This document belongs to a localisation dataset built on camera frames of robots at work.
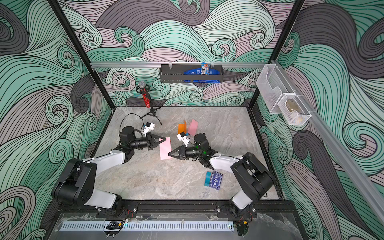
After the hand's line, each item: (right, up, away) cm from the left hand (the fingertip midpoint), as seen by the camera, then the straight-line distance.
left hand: (164, 138), depth 78 cm
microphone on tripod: (-18, +31, +22) cm, 42 cm away
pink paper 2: (+16, +4, +28) cm, 33 cm away
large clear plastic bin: (+67, +33, +17) cm, 77 cm away
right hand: (+3, -8, -1) cm, 9 cm away
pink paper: (+1, -5, -1) cm, 5 cm away
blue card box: (+28, -24, +4) cm, 37 cm away
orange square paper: (+8, +4, +31) cm, 32 cm away
